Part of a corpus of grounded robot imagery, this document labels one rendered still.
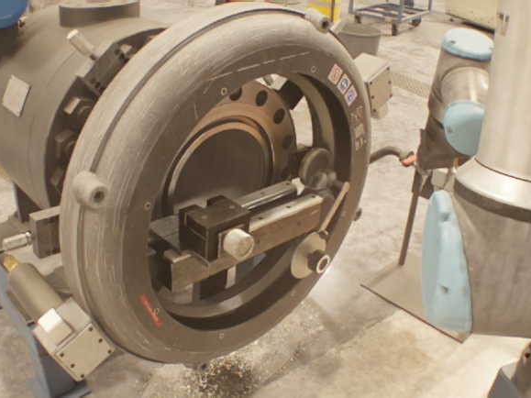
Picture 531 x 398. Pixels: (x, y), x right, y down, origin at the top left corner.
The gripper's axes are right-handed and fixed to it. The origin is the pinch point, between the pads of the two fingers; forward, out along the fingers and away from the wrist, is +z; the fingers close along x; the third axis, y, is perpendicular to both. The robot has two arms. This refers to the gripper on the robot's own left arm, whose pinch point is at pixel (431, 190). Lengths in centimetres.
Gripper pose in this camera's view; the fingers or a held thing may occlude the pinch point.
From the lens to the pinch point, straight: 117.0
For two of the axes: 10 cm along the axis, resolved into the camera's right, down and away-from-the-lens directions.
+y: -1.1, -8.0, 5.9
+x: -9.9, 1.0, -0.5
